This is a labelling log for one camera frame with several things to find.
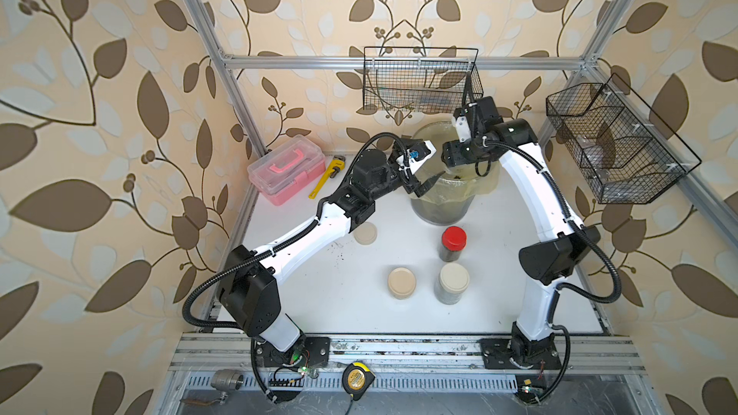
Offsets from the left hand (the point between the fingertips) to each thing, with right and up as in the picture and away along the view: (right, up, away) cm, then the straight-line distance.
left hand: (425, 148), depth 69 cm
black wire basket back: (+3, +27, +27) cm, 38 cm away
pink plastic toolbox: (-45, -4, +33) cm, 56 cm away
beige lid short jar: (-5, -37, +12) cm, 39 cm away
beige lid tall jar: (+8, -34, +5) cm, 36 cm away
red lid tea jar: (+11, -25, +14) cm, 31 cm away
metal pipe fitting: (-47, -56, -2) cm, 73 cm away
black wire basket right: (+53, 0, +5) cm, 53 cm away
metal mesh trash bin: (+9, -19, +27) cm, 34 cm away
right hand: (+11, 0, +12) cm, 17 cm away
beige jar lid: (-16, -26, +28) cm, 41 cm away
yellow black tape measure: (-17, -55, -1) cm, 58 cm away
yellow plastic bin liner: (+11, -9, +8) cm, 16 cm away
